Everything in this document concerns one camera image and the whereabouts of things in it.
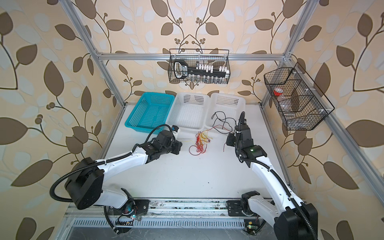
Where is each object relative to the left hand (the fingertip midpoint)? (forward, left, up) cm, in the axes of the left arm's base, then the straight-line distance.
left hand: (183, 142), depth 85 cm
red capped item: (+21, -52, +22) cm, 60 cm away
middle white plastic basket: (+34, -1, -11) cm, 36 cm away
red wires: (+3, -10, -9) cm, 14 cm away
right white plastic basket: (+25, -25, 0) cm, 36 cm away
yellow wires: (+8, -12, -7) cm, 16 cm away
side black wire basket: (+10, -60, +23) cm, 65 cm away
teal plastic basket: (+34, +29, -11) cm, 46 cm away
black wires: (+22, -27, -7) cm, 35 cm away
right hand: (+2, -28, +6) cm, 28 cm away
